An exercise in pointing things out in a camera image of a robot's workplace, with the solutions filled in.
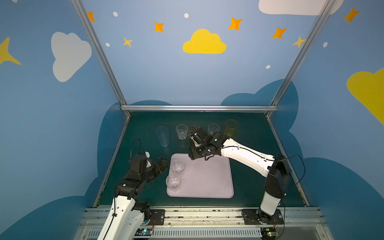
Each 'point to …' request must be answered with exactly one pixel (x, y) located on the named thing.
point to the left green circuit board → (144, 232)
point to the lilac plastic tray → (210, 177)
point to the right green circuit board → (268, 233)
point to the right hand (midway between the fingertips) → (194, 152)
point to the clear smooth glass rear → (213, 127)
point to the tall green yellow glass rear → (231, 128)
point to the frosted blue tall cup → (163, 135)
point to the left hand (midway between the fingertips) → (166, 165)
